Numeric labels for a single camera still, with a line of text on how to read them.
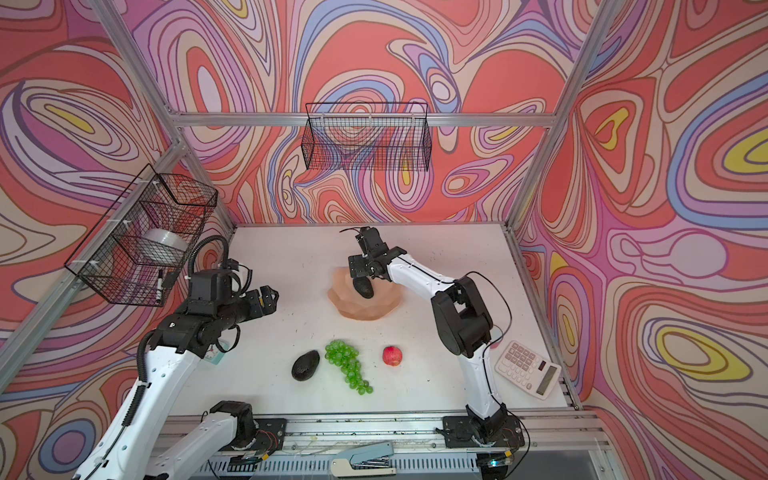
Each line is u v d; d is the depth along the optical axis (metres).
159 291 0.72
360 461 0.68
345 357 0.82
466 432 0.73
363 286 0.96
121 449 0.38
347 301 0.98
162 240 0.73
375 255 0.75
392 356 0.82
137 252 0.72
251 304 0.66
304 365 0.80
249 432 0.67
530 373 0.82
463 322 0.55
